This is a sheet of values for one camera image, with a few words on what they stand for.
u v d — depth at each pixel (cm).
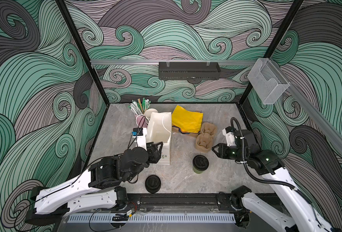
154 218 70
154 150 52
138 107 95
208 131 98
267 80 79
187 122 104
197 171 81
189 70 95
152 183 76
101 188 43
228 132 63
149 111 89
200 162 75
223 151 60
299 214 38
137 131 50
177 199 75
